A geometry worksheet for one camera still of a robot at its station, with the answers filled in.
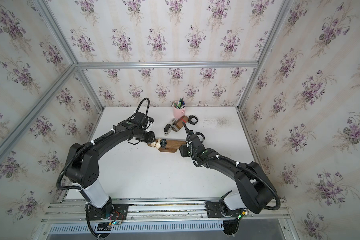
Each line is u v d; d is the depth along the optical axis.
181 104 1.07
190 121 1.07
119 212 0.72
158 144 0.88
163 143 0.89
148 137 0.80
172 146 0.89
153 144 0.89
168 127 1.04
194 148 0.66
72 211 0.75
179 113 1.08
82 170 0.46
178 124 1.05
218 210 0.73
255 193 0.42
